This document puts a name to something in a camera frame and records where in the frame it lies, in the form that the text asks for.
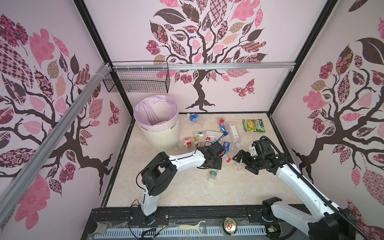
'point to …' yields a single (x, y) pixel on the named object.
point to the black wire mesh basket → (150, 76)
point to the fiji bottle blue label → (222, 125)
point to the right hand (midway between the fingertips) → (238, 160)
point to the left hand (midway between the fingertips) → (216, 166)
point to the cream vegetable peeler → (201, 227)
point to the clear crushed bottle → (238, 166)
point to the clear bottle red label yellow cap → (187, 142)
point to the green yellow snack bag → (253, 125)
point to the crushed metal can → (229, 226)
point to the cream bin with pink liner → (158, 117)
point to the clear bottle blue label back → (196, 119)
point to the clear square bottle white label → (235, 132)
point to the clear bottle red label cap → (226, 158)
